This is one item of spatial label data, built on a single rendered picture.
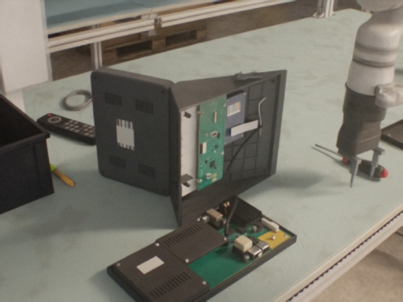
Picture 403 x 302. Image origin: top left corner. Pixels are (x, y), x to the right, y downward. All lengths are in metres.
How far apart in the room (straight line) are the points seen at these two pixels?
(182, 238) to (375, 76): 0.39
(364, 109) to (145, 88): 0.36
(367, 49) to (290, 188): 0.28
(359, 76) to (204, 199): 0.33
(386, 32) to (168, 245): 0.46
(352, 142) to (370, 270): 1.49
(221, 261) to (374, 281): 1.59
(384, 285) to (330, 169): 1.33
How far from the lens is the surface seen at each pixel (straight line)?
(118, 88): 0.83
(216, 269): 0.72
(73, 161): 1.00
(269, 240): 0.78
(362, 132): 0.88
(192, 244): 0.74
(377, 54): 0.82
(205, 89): 0.76
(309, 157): 1.03
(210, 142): 0.79
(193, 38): 5.00
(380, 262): 2.38
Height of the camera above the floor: 1.51
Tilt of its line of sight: 31 degrees down
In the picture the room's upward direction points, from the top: 2 degrees clockwise
